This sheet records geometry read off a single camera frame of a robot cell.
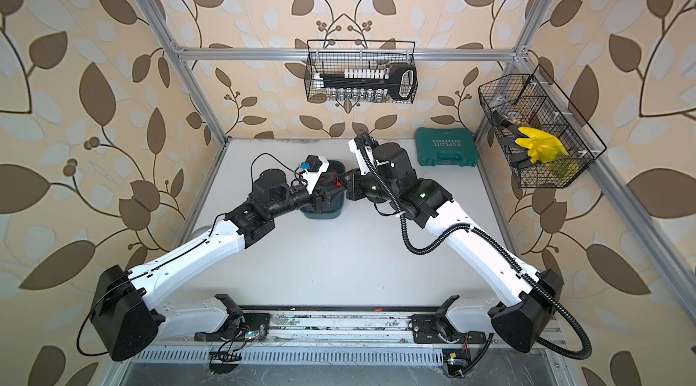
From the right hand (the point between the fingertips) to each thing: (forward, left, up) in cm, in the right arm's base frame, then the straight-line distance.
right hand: (338, 178), depth 69 cm
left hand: (+2, +1, -1) cm, 2 cm away
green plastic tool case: (+35, -44, -27) cm, 63 cm away
